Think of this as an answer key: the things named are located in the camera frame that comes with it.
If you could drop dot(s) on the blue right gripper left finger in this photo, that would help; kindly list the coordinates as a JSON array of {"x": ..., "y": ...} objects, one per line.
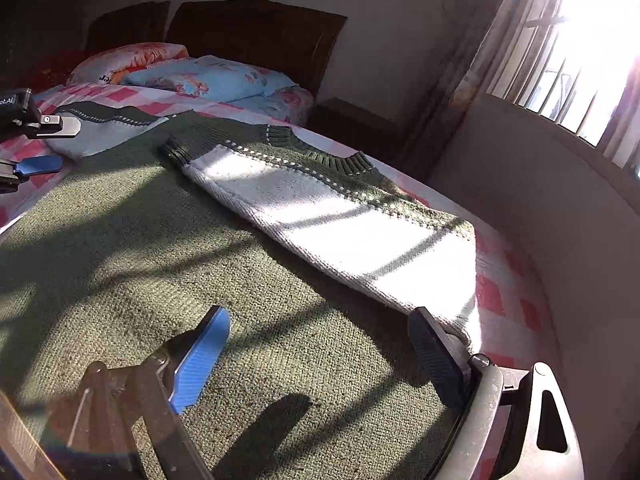
[{"x": 193, "y": 356}]

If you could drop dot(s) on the patterned curtain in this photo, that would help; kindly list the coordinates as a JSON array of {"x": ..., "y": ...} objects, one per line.
[{"x": 477, "y": 29}]

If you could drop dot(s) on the dark wooden headboard right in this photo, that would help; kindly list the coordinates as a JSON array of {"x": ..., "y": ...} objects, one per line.
[{"x": 296, "y": 41}]

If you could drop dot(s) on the barred window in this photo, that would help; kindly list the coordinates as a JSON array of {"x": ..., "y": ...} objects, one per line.
[{"x": 576, "y": 64}]

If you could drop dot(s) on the dark wooden headboard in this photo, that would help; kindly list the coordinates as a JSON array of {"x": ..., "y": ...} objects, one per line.
[
  {"x": 296, "y": 41},
  {"x": 142, "y": 22}
]

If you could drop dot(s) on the dark wooden nightstand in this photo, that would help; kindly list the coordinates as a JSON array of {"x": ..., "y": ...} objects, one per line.
[{"x": 355, "y": 127}]

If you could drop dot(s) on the blue floral pillow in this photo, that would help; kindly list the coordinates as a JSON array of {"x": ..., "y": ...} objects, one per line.
[{"x": 209, "y": 77}]

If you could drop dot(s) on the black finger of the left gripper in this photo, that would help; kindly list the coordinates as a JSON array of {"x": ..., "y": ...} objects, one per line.
[{"x": 55, "y": 126}]

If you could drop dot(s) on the green and white knit sweater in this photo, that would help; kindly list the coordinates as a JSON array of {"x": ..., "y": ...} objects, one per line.
[{"x": 317, "y": 381}]

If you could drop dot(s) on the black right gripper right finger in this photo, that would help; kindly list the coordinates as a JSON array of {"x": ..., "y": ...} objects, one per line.
[{"x": 442, "y": 356}]

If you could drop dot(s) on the pink floral pillow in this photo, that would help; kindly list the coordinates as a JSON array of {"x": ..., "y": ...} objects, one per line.
[{"x": 110, "y": 66}]

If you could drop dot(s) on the dark wooden headboard left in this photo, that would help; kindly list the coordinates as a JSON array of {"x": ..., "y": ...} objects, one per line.
[{"x": 142, "y": 22}]

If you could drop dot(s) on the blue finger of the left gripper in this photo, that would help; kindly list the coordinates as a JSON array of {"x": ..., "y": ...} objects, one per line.
[{"x": 34, "y": 166}]

